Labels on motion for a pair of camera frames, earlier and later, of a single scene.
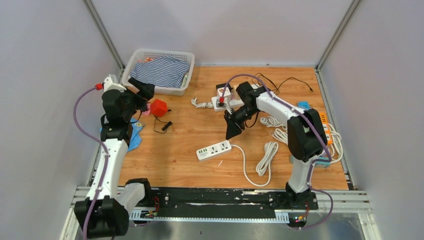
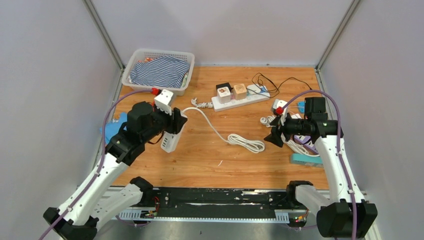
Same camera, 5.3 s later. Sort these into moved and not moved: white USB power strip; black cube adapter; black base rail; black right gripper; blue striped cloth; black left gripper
Moved: white USB power strip; black left gripper; black right gripper
Not moved: black base rail; black cube adapter; blue striped cloth
